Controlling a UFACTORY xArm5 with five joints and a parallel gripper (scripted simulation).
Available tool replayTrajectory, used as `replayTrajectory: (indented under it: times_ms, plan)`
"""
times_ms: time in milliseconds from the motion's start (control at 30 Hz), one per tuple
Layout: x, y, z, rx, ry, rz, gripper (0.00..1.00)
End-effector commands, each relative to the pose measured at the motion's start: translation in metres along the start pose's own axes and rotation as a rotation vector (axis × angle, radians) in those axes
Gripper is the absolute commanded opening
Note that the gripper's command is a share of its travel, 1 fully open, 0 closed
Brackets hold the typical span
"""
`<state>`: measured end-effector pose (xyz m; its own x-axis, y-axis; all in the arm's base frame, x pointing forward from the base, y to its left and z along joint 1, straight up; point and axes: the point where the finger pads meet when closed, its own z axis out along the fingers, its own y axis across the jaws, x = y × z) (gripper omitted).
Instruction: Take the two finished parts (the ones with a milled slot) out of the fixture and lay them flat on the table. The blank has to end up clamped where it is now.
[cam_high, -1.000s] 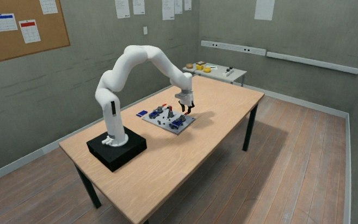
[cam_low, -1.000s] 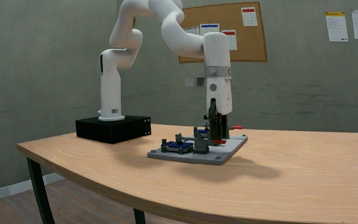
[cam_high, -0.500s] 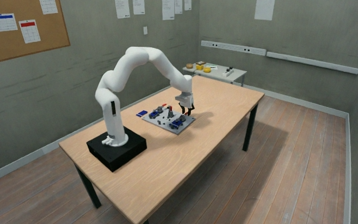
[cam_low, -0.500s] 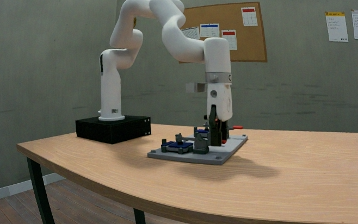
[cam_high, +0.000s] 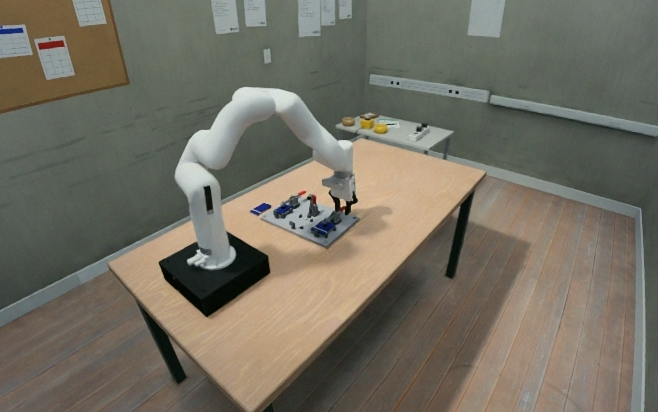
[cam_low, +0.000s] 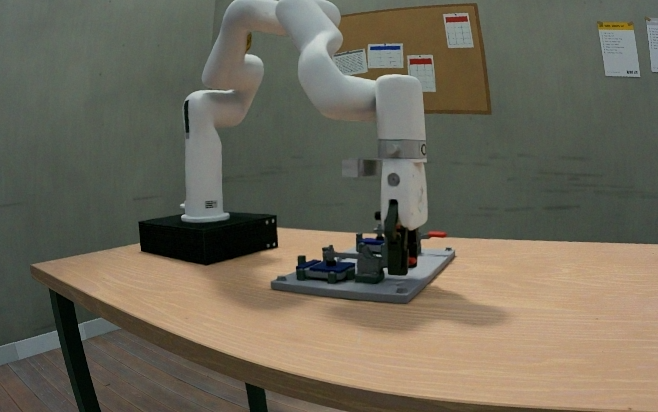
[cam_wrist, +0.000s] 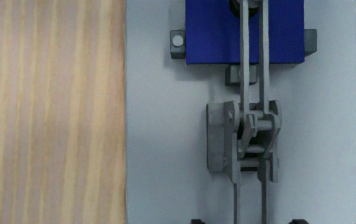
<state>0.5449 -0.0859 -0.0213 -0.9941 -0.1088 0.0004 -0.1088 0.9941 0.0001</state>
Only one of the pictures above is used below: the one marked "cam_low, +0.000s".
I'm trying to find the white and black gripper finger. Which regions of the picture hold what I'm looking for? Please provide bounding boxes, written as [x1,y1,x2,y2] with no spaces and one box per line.
[406,227,419,268]
[384,199,409,276]

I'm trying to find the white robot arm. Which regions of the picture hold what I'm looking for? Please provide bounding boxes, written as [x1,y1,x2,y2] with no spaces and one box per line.
[180,0,426,223]

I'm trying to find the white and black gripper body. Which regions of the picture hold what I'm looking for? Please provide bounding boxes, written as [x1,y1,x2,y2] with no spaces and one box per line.
[379,159,428,230]

